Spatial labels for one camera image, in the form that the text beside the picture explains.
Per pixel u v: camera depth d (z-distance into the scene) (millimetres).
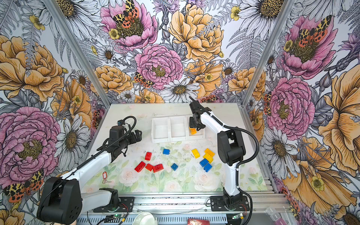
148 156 908
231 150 534
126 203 737
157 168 868
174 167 859
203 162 874
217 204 741
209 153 917
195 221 662
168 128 968
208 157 911
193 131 1013
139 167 867
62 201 405
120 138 644
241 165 534
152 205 760
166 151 940
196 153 917
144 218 696
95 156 552
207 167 856
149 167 874
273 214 703
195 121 825
